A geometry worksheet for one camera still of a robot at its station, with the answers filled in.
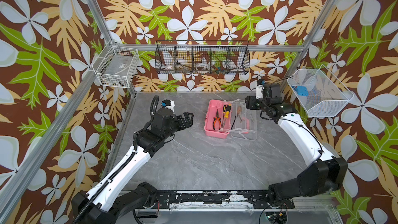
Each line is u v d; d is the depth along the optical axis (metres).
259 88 0.71
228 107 1.01
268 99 0.62
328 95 0.77
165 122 0.52
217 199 0.75
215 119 1.04
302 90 0.86
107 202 0.39
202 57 0.97
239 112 0.98
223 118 0.96
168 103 0.65
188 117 0.64
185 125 0.64
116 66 0.86
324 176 0.41
